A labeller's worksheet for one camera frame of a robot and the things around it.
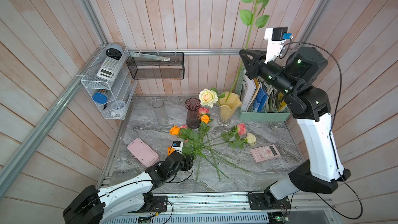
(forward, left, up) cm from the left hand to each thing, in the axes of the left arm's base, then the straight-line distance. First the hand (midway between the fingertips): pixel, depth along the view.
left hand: (188, 158), depth 83 cm
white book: (+37, -36, +18) cm, 55 cm away
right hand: (+15, -17, +55) cm, 60 cm away
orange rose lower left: (-1, +8, +13) cm, 16 cm away
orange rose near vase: (+21, -9, -2) cm, 23 cm away
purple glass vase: (+23, -2, +7) cm, 24 cm away
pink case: (+5, +27, -3) cm, 27 cm away
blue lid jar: (+21, +45, +26) cm, 56 cm away
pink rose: (+19, -32, -1) cm, 37 cm away
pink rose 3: (+21, +4, 0) cm, 21 cm away
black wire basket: (+57, +34, +18) cm, 69 cm away
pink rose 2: (+34, -9, 0) cm, 35 cm away
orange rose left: (+18, +9, 0) cm, 20 cm away
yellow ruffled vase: (+30, -25, +15) cm, 41 cm away
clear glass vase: (+26, +18, +3) cm, 32 cm away
